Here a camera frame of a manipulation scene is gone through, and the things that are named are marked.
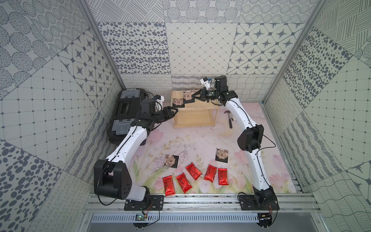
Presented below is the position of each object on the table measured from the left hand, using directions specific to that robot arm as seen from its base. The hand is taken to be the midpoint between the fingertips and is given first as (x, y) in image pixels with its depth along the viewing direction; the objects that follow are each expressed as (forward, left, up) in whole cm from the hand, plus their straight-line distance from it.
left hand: (175, 108), depth 80 cm
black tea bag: (+9, -1, -5) cm, 11 cm away
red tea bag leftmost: (-35, +2, -25) cm, 43 cm away
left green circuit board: (-49, +16, -30) cm, 59 cm away
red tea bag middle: (-27, -11, -26) cm, 39 cm away
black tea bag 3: (-15, -29, -27) cm, 43 cm away
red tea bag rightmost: (-28, -28, -27) cm, 48 cm away
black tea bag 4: (-20, +3, -27) cm, 34 cm away
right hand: (+10, -10, -1) cm, 14 cm away
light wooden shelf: (+16, -2, -27) cm, 31 cm away
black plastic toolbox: (+8, +34, -9) cm, 36 cm away
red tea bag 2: (-27, -21, -26) cm, 43 cm away
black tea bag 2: (+11, -7, -1) cm, 12 cm away
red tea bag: (-33, -6, -25) cm, 42 cm away
